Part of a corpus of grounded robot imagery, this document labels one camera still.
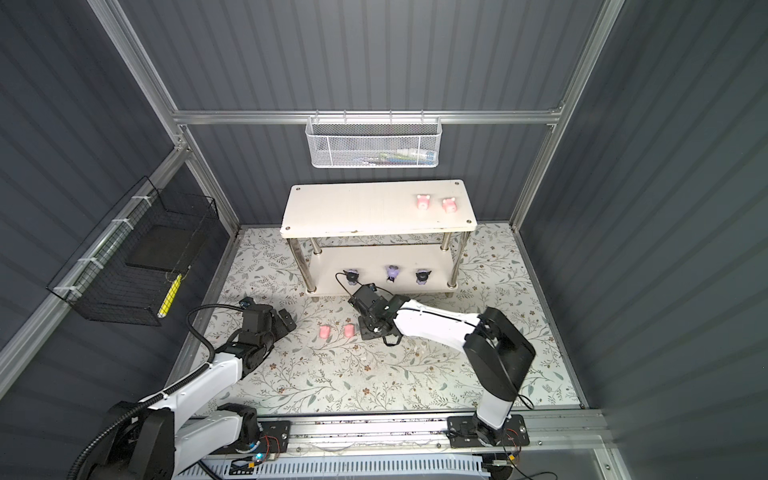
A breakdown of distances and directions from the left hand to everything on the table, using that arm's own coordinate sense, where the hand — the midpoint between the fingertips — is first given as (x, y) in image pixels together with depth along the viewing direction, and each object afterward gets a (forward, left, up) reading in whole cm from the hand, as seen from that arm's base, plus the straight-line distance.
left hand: (277, 321), depth 89 cm
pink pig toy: (-2, -14, -3) cm, 14 cm away
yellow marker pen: (-4, +18, +23) cm, 29 cm away
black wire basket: (+4, +31, +24) cm, 39 cm away
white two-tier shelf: (+37, -44, -4) cm, 58 cm away
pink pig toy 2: (-2, -21, -3) cm, 22 cm away
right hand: (-4, -28, 0) cm, 29 cm away
